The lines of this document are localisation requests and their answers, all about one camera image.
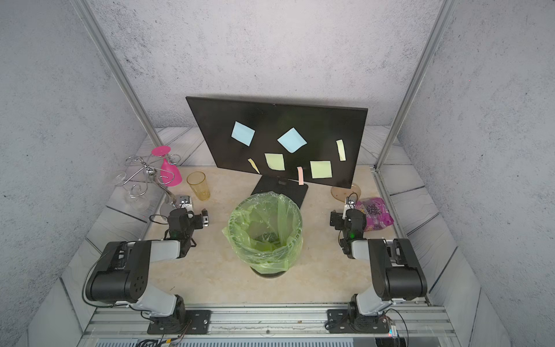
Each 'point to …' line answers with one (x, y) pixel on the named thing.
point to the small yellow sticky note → (254, 165)
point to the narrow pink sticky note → (300, 176)
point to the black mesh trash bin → (267, 275)
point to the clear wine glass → (134, 199)
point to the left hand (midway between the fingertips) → (196, 209)
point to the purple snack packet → (376, 212)
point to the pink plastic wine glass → (170, 174)
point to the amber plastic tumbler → (198, 183)
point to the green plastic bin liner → (265, 231)
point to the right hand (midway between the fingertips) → (348, 210)
